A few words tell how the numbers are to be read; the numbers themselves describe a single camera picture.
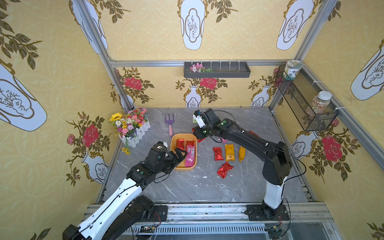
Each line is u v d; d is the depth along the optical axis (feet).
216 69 3.03
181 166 2.98
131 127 2.94
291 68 2.78
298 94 2.96
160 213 2.41
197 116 2.50
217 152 3.05
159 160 1.91
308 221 2.43
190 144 3.20
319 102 2.16
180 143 3.21
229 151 3.03
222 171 2.81
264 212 2.12
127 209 1.96
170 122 3.72
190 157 2.95
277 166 1.52
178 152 2.21
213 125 2.13
